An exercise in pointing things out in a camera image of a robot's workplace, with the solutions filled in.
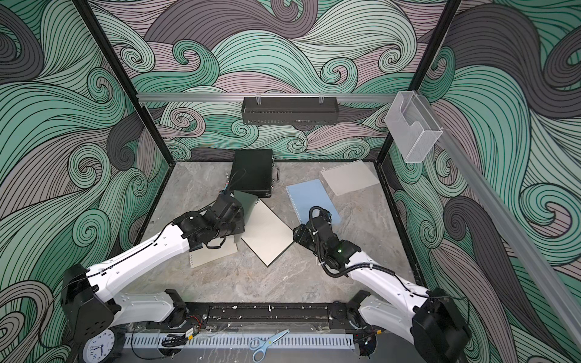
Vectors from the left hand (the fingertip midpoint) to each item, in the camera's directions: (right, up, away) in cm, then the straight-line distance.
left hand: (243, 220), depth 78 cm
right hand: (+18, -6, +4) cm, 20 cm away
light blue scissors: (+6, -37, -9) cm, 38 cm away
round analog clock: (-42, -36, -12) cm, 56 cm away
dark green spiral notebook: (+5, -8, +17) cm, 20 cm away
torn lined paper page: (+48, +16, +39) cm, 64 cm away
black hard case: (-1, +18, +31) cm, 36 cm away
